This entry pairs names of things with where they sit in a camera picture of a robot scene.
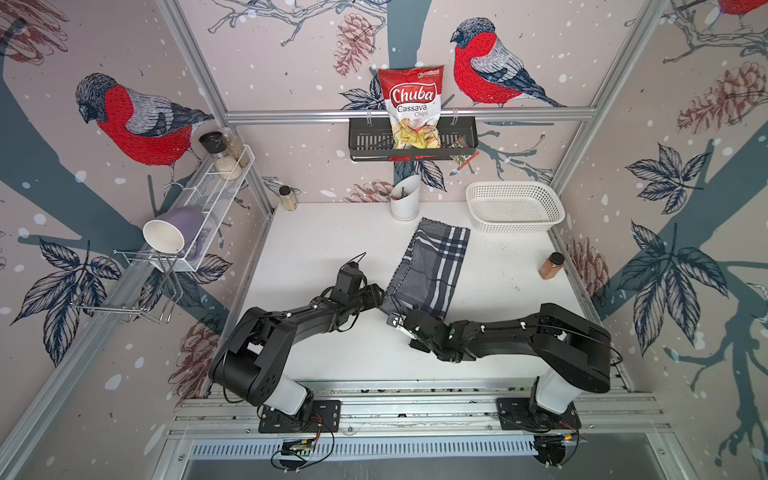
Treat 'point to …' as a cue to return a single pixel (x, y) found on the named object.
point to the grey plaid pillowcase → (426, 275)
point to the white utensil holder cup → (405, 198)
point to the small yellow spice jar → (288, 198)
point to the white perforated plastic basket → (513, 207)
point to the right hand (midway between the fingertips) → (414, 319)
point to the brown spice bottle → (550, 267)
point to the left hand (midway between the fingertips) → (380, 288)
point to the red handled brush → (457, 171)
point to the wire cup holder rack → (135, 283)
